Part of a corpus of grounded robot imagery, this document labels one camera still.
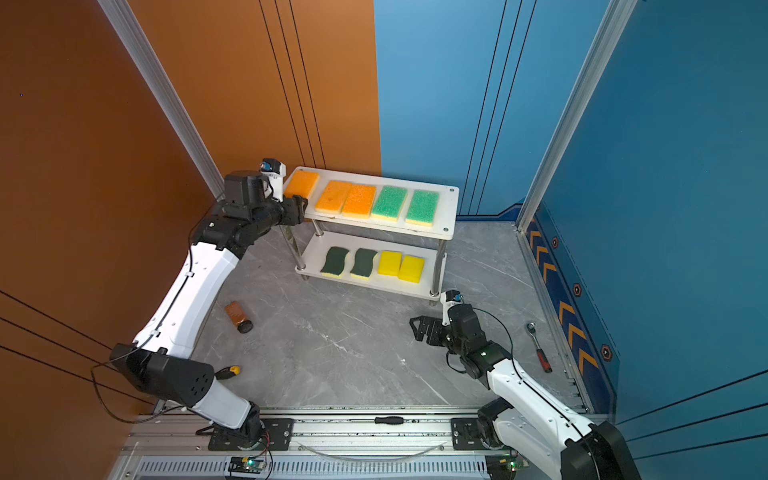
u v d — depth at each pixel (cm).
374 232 116
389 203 76
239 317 89
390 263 99
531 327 91
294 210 66
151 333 42
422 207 75
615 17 70
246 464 71
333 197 77
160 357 41
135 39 73
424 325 74
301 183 77
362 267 97
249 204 55
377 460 71
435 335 73
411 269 97
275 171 63
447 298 77
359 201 76
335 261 100
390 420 77
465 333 63
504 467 70
